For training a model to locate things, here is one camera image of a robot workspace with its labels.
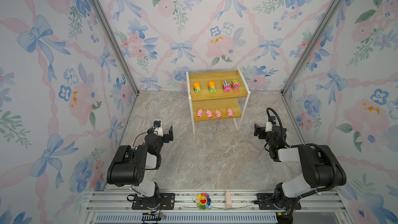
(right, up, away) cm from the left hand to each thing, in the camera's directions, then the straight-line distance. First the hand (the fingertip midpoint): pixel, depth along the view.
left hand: (164, 125), depth 91 cm
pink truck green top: (+38, +21, -17) cm, 47 cm away
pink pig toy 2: (+31, +7, -6) cm, 33 cm away
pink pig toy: (+38, +7, -6) cm, 39 cm away
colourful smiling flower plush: (+23, -34, -18) cm, 45 cm away
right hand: (+60, +1, +3) cm, 60 cm away
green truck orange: (+20, +19, -18) cm, 33 cm away
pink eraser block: (+35, -33, -19) cm, 52 cm away
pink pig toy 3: (+26, +7, -6) cm, 28 cm away
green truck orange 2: (+27, +20, -18) cm, 38 cm away
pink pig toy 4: (+21, +7, -6) cm, 23 cm away
